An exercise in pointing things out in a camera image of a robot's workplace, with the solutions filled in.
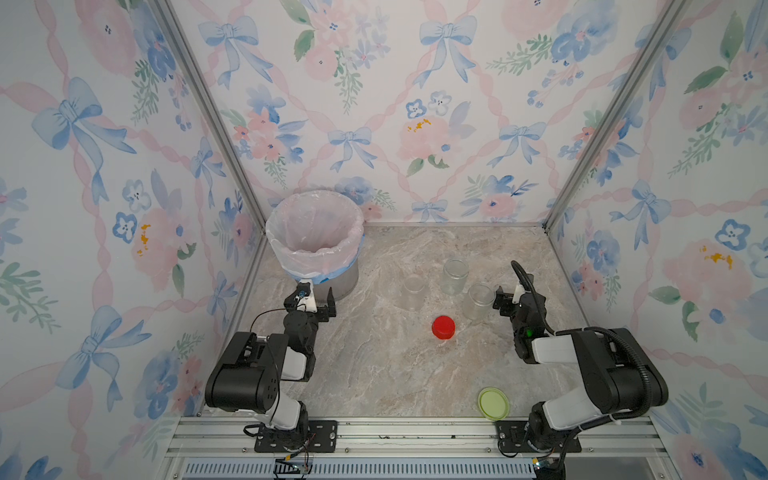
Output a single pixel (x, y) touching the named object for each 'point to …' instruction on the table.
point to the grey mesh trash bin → (341, 285)
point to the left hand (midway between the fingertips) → (317, 287)
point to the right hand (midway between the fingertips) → (519, 288)
